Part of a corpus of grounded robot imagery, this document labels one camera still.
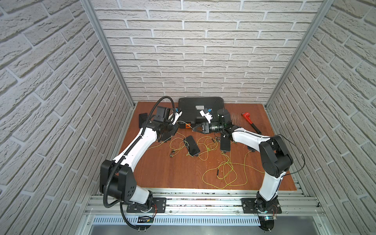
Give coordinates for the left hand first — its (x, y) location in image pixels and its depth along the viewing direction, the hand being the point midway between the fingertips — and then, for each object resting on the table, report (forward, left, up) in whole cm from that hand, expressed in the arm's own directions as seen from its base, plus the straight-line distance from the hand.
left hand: (177, 123), depth 84 cm
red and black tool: (+22, -53, -17) cm, 59 cm away
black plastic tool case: (+25, -8, -13) cm, 29 cm away
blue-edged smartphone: (-7, -10, -19) cm, 22 cm away
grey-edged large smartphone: (-3, -32, -17) cm, 36 cm away
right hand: (-4, -11, -1) cm, 11 cm away
